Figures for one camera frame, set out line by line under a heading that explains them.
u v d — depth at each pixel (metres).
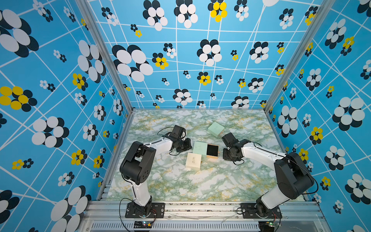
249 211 0.72
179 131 0.77
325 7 0.68
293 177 0.44
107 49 0.85
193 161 0.88
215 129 1.04
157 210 0.73
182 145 0.82
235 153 0.67
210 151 0.95
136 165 0.49
